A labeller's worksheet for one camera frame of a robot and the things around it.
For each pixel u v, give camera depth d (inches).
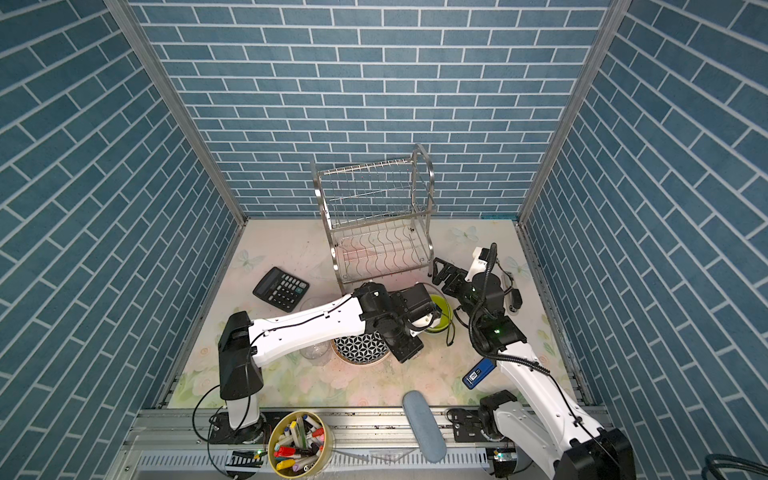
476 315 23.0
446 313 26.6
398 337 23.8
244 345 19.3
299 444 25.3
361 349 33.8
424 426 28.8
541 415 18.5
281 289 38.6
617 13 27.8
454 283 27.1
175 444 28.5
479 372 31.3
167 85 32.5
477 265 27.3
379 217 34.1
